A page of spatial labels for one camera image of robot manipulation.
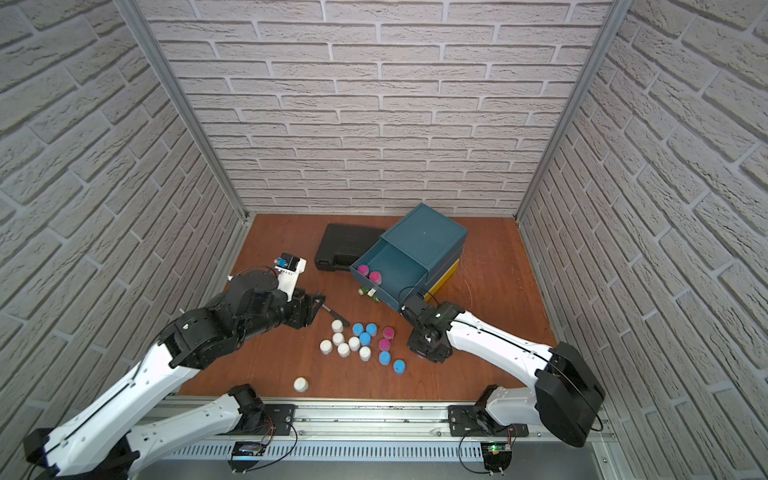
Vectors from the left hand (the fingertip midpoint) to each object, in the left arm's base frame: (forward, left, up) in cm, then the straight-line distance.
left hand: (320, 291), depth 67 cm
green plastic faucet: (+5, -11, -10) cm, 16 cm away
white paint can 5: (-6, -9, -25) cm, 27 cm away
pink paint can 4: (+10, -12, -10) cm, 19 cm away
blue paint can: (+2, -7, -25) cm, 26 cm away
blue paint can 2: (+2, -11, -25) cm, 28 cm away
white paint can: (+2, -1, -25) cm, 25 cm away
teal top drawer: (+11, -19, -10) cm, 24 cm away
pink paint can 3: (+13, -9, -10) cm, 19 cm away
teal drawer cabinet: (+15, -24, -5) cm, 29 cm away
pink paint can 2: (-3, -15, -26) cm, 30 cm away
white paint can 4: (-3, -6, -26) cm, 26 cm away
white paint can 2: (-1, -1, -25) cm, 25 cm away
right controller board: (-30, -42, -27) cm, 58 cm away
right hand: (-6, -25, -22) cm, 34 cm away
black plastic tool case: (+32, 0, -22) cm, 39 cm away
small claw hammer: (+4, -2, -26) cm, 26 cm away
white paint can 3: (-5, -3, -25) cm, 26 cm away
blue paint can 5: (-10, -19, -25) cm, 33 cm away
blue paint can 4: (-7, -15, -25) cm, 30 cm away
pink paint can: (0, -16, -25) cm, 29 cm away
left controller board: (-27, +18, -28) cm, 43 cm away
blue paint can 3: (-1, -9, -25) cm, 27 cm away
